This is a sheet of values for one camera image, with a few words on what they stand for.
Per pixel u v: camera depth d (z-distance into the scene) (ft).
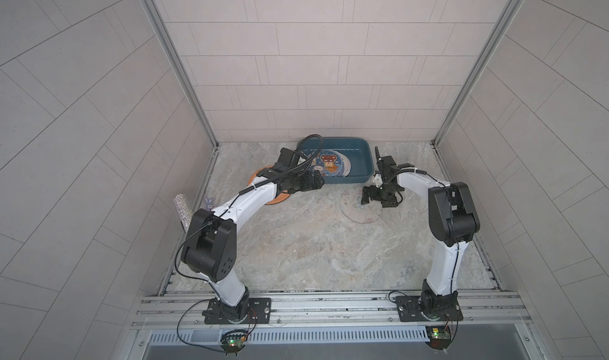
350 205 3.10
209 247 1.44
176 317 2.28
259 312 2.32
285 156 2.23
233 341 2.10
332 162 3.47
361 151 3.67
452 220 1.71
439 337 2.23
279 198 3.15
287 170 2.03
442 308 2.16
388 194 2.71
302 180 2.47
